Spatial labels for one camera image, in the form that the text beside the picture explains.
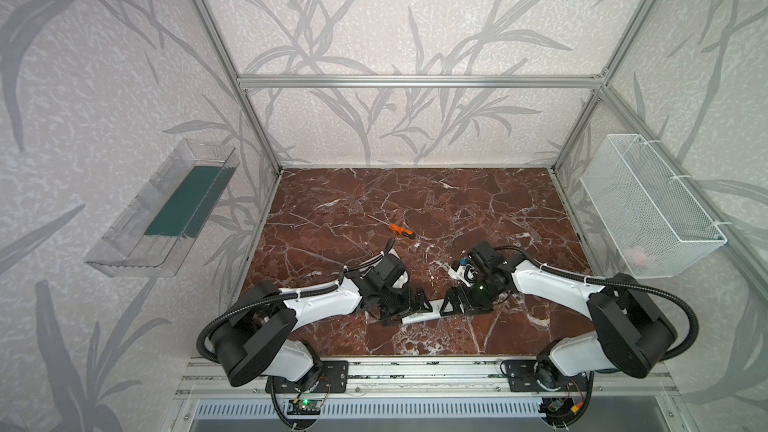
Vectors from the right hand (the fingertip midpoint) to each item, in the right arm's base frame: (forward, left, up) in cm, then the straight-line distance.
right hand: (452, 303), depth 83 cm
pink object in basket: (+6, -44, +17) cm, 48 cm away
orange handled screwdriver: (+25, +14, -1) cm, 29 cm away
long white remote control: (0, +4, -2) cm, 5 cm away
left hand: (-2, +8, +2) cm, 8 cm away
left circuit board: (-23, +38, -5) cm, 45 cm away
